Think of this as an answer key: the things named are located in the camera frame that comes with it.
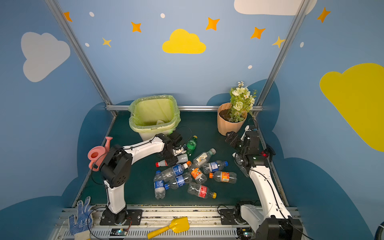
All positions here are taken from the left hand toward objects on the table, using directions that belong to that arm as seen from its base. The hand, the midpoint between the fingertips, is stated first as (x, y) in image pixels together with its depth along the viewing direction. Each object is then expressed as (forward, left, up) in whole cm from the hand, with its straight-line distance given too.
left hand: (173, 159), depth 92 cm
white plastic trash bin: (+26, +15, +13) cm, 32 cm away
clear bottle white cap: (-1, -17, +2) cm, 17 cm away
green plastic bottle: (+13, -11, -3) cm, 17 cm away
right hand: (+5, -35, +20) cm, 40 cm away
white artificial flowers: (+26, -42, +26) cm, 55 cm away
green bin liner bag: (+26, +11, +14) cm, 32 cm away
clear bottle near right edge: (-17, -32, +31) cm, 48 cm away
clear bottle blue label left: (-17, +6, +2) cm, 18 cm away
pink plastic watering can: (-2, +43, +8) cm, 44 cm away
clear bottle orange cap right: (-11, -30, +1) cm, 32 cm away
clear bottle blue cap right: (-5, -25, +1) cm, 26 cm away
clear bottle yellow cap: (-20, -17, +2) cm, 26 cm away
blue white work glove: (-37, +41, -2) cm, 55 cm away
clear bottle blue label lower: (-14, -5, +2) cm, 15 cm away
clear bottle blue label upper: (-8, -3, +2) cm, 9 cm away
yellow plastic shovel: (-35, -5, -2) cm, 35 cm away
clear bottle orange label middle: (-10, -15, +2) cm, 18 cm away
